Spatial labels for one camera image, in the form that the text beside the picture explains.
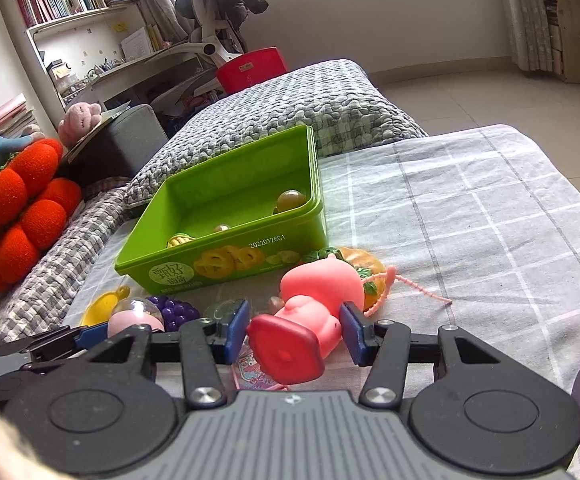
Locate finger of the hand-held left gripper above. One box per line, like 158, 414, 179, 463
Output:
30, 322, 112, 365
0, 326, 78, 357

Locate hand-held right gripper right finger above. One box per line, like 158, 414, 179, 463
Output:
340, 302, 508, 408

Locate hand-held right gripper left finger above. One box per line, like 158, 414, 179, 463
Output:
87, 299, 249, 408

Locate yellow toy pot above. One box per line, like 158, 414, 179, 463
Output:
80, 285, 132, 328

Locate pink toy pig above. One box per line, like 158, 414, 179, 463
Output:
246, 253, 365, 385

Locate orange toy pumpkin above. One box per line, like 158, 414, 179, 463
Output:
302, 246, 387, 311

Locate green plastic box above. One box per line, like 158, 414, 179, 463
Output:
114, 125, 329, 295

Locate brown rubber ball-end toy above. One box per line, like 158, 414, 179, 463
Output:
276, 189, 305, 213

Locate clear plastic container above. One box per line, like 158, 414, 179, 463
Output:
201, 299, 251, 328

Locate pink clear capsule ball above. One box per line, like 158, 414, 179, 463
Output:
107, 297, 165, 338

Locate purple toy grapes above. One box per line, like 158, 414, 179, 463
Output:
147, 295, 201, 332

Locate grey white woven blanket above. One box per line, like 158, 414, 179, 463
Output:
0, 177, 143, 356

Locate orange plush cushion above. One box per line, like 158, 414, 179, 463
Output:
0, 139, 83, 293

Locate grey checked bed sheet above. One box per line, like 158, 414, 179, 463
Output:
65, 124, 580, 480

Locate grey sofa armrest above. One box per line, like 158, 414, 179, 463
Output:
57, 104, 169, 186

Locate pink plush toy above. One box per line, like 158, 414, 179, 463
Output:
58, 101, 106, 143

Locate stack of books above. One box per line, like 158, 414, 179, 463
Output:
0, 92, 38, 141

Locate grey quilted cushion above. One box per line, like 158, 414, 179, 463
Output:
122, 59, 428, 220

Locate red plastic chair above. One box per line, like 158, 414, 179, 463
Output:
215, 47, 291, 96

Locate white desk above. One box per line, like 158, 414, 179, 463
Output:
67, 50, 205, 108

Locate white office chair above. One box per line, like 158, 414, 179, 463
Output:
145, 0, 255, 68

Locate white bookshelf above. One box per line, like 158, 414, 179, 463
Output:
0, 0, 171, 111

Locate grey patterned curtain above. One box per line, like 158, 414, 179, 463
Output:
494, 0, 558, 76

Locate pink beaded string toy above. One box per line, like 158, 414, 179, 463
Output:
365, 266, 453, 317

